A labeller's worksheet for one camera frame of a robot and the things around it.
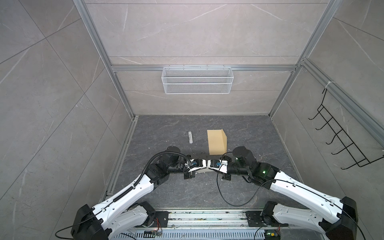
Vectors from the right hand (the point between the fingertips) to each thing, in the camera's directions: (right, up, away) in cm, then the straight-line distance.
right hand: (210, 163), depth 71 cm
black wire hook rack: (+58, +5, -13) cm, 60 cm away
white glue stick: (-11, +11, +33) cm, 36 cm away
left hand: (-3, +1, -1) cm, 4 cm away
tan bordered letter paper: (+4, +1, -13) cm, 14 cm away
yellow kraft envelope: (+9, +8, +34) cm, 35 cm away
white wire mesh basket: (-6, +50, +29) cm, 58 cm away
